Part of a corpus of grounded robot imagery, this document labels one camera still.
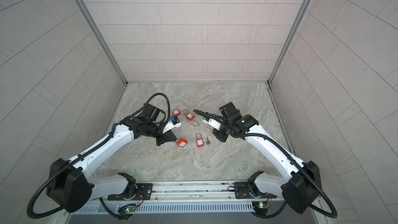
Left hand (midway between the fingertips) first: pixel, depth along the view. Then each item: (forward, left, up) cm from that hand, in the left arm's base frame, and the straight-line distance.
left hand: (178, 136), depth 76 cm
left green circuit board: (-29, +18, -8) cm, 35 cm away
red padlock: (+18, -4, -12) cm, 22 cm away
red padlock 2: (-3, -2, -1) cm, 4 cm away
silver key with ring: (+2, -15, -12) cm, 19 cm away
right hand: (+2, -17, +1) cm, 17 cm away
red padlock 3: (+2, -10, -11) cm, 16 cm away
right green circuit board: (-27, -39, -12) cm, 49 cm away
